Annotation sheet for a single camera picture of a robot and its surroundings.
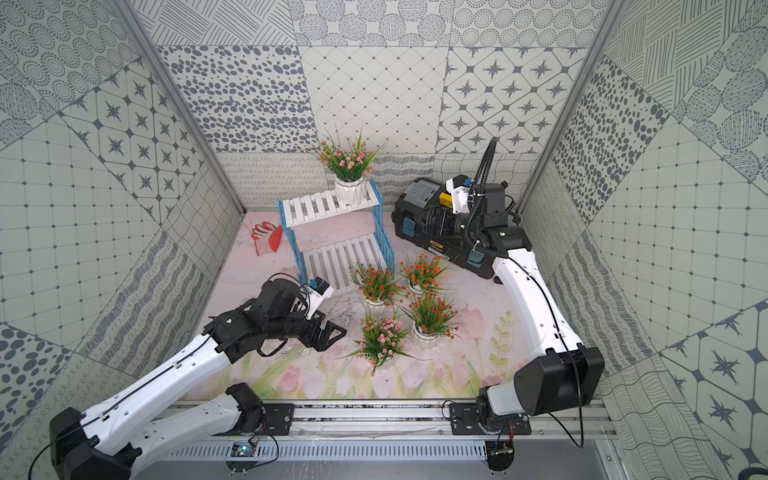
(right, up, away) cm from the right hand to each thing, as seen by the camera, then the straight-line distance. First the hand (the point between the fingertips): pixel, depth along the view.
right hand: (430, 221), depth 76 cm
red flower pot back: (-1, -15, +10) cm, 18 cm away
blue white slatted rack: (-34, -6, +35) cm, 49 cm away
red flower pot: (-14, -18, +7) cm, 24 cm away
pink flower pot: (-12, -29, -4) cm, 32 cm away
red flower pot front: (0, -25, +2) cm, 26 cm away
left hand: (-23, -26, -4) cm, 35 cm away
